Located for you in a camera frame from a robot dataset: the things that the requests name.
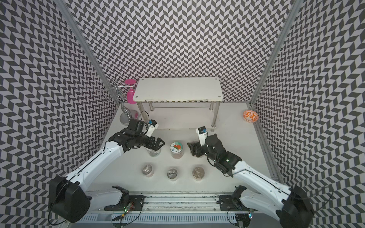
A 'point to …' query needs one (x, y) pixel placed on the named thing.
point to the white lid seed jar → (154, 153)
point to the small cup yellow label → (172, 174)
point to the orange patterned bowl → (250, 116)
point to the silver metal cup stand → (117, 92)
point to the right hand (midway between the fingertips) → (194, 143)
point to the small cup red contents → (148, 170)
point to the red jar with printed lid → (177, 150)
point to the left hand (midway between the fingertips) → (157, 142)
